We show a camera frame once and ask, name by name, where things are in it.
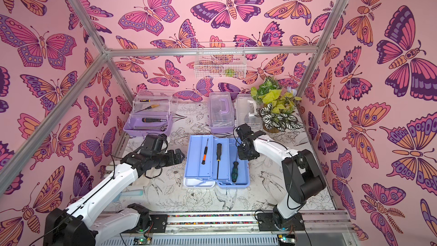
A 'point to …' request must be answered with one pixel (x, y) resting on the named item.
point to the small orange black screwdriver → (205, 154)
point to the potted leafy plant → (276, 113)
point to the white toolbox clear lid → (245, 107)
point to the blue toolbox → (210, 162)
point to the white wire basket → (217, 60)
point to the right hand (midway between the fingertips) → (246, 154)
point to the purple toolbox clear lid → (221, 113)
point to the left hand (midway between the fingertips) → (179, 156)
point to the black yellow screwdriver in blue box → (218, 156)
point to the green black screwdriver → (234, 171)
